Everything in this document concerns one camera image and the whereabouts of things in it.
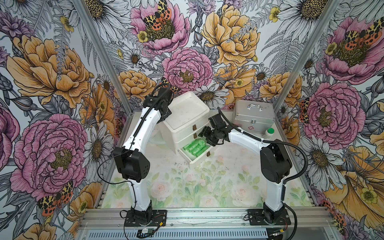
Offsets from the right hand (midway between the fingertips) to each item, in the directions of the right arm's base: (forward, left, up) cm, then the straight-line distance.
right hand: (201, 140), depth 92 cm
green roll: (-1, +6, -7) cm, 10 cm away
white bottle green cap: (+5, -43, -3) cm, 43 cm away
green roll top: (0, +8, -6) cm, 10 cm away
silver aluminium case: (+16, -35, +2) cm, 39 cm away
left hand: (+5, +22, +13) cm, 26 cm away
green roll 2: (-1, 0, -1) cm, 2 cm away
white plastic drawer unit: (+9, +8, +14) cm, 18 cm away
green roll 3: (-3, +1, -7) cm, 8 cm away
